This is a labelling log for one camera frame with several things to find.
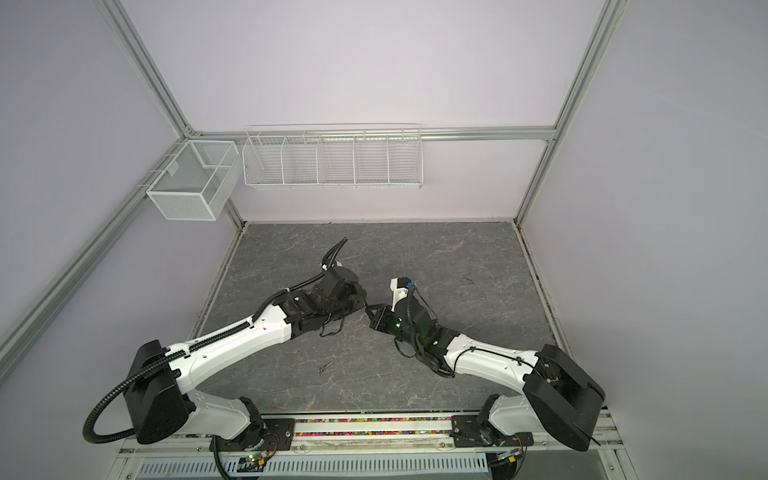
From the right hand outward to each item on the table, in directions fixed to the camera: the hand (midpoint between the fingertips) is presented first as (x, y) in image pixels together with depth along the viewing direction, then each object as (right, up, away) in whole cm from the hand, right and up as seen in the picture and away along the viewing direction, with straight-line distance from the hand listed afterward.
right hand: (364, 311), depth 78 cm
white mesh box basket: (-57, +39, +20) cm, 72 cm away
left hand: (+1, +3, +1) cm, 3 cm away
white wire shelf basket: (-11, +48, +20) cm, 53 cm away
